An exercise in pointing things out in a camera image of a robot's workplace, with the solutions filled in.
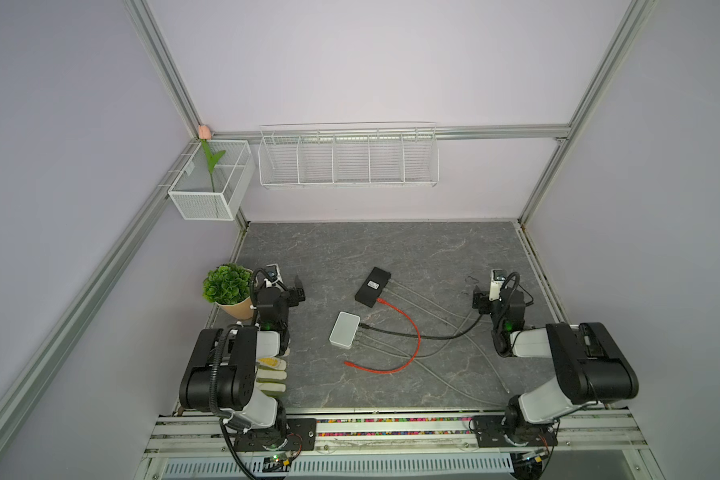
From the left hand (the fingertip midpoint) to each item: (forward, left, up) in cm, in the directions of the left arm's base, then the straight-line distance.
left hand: (284, 280), depth 93 cm
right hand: (-6, -66, -3) cm, 67 cm away
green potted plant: (-5, +14, +6) cm, 16 cm away
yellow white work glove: (-26, +3, -8) cm, 27 cm away
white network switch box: (-14, -18, -8) cm, 24 cm away
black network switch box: (0, -28, -7) cm, 29 cm away
